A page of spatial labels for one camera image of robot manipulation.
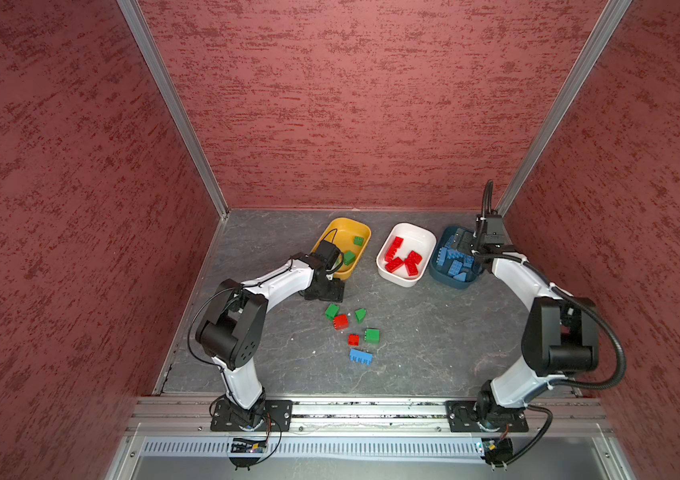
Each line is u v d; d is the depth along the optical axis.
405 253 1.07
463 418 0.74
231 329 0.47
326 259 0.75
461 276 0.98
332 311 0.90
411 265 1.03
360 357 0.82
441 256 1.03
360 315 0.90
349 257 1.04
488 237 0.71
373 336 0.86
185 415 0.76
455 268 1.03
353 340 0.87
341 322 0.90
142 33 0.74
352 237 1.10
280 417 0.74
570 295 0.49
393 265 1.03
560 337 0.46
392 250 1.05
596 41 0.76
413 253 1.06
